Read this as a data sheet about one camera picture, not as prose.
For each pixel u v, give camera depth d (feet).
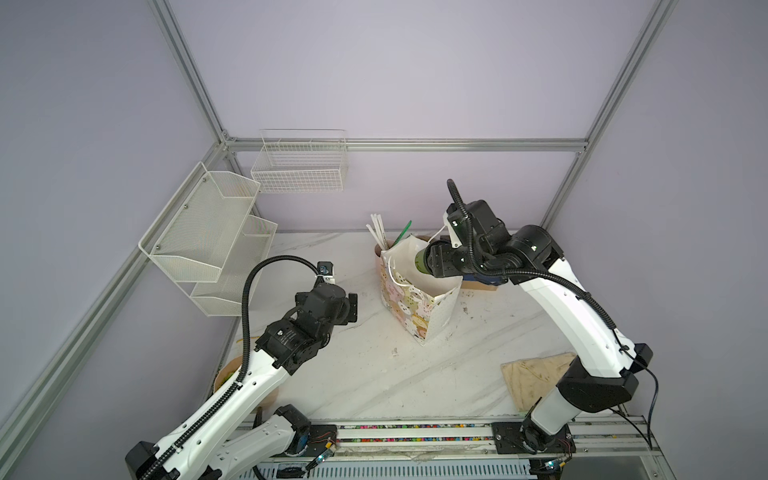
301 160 3.13
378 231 3.32
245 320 1.56
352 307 2.18
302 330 1.67
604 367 1.33
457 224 1.57
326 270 2.03
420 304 2.47
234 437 1.74
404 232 3.23
